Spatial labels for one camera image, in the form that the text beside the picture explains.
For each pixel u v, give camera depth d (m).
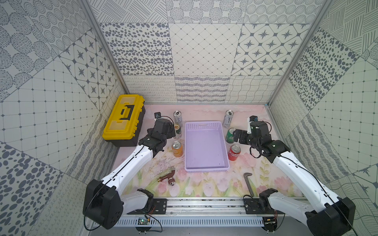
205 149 0.96
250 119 0.71
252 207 0.74
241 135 0.70
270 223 0.73
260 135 0.57
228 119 0.98
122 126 0.86
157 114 0.71
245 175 0.84
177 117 0.95
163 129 0.60
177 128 0.93
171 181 0.80
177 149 0.84
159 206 0.73
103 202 0.39
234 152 0.83
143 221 0.71
